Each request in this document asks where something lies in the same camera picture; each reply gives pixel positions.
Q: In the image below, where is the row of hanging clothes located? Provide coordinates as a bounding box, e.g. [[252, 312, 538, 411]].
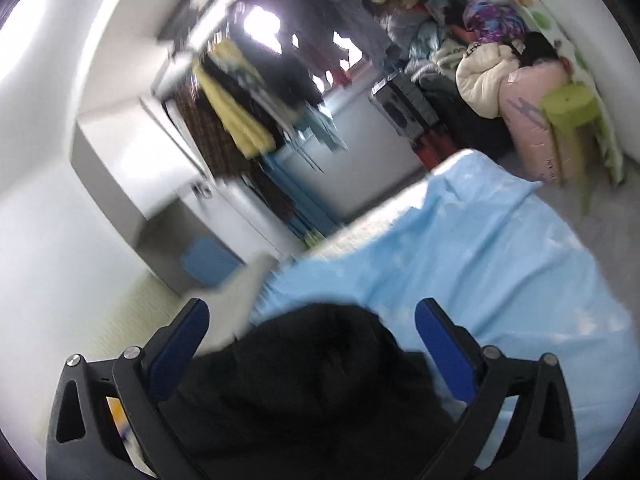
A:
[[160, 0, 396, 241]]

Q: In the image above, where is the pile of clothes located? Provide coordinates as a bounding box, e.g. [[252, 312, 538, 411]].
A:
[[345, 0, 473, 92]]

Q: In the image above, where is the purple patterned jacket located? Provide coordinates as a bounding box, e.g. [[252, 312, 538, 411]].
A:
[[461, 0, 527, 44]]

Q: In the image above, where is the green plastic stool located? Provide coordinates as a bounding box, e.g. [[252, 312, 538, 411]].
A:
[[539, 84, 604, 213]]

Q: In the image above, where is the blue cushion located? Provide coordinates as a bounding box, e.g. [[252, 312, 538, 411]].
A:
[[179, 237, 242, 289]]

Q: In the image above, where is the cream padded headboard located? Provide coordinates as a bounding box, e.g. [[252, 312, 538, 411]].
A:
[[95, 267, 201, 361]]

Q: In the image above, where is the black puffer jacket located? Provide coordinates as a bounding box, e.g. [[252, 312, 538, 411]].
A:
[[159, 302, 458, 480]]

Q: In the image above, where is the dotted folding mat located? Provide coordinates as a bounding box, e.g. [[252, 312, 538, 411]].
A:
[[505, 0, 629, 187]]

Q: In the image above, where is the grey white wardrobe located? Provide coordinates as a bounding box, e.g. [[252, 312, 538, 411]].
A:
[[70, 94, 281, 301]]

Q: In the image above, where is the silver suitcase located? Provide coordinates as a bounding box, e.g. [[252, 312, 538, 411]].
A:
[[370, 72, 442, 137]]

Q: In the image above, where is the yellow object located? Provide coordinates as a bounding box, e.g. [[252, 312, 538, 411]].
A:
[[106, 396, 147, 463]]

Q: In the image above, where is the window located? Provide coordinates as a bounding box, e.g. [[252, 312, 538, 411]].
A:
[[240, 4, 363, 88]]

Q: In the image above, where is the beige blanket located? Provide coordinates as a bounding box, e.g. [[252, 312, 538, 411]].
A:
[[197, 254, 283, 353]]

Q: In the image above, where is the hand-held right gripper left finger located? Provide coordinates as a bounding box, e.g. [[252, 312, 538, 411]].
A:
[[45, 298, 211, 480]]

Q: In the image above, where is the white comforter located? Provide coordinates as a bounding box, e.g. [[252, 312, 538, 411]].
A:
[[456, 42, 526, 119]]

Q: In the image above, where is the pink bedding bag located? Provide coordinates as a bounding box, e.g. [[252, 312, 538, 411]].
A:
[[499, 57, 577, 184]]

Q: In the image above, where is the black armchair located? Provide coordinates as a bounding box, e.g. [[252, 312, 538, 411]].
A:
[[422, 82, 513, 163]]

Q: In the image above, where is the red suitcase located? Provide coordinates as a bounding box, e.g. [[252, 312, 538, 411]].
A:
[[414, 129, 453, 171]]

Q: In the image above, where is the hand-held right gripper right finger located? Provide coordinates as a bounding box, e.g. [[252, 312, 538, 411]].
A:
[[415, 298, 579, 480]]

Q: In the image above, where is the black cloth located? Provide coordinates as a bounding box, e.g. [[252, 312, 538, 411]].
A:
[[519, 31, 564, 69]]

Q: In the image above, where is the bed with light blue sheet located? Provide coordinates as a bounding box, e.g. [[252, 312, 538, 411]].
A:
[[249, 149, 640, 480]]

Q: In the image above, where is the blue curtain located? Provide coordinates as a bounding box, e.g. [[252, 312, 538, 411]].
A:
[[260, 150, 343, 241]]

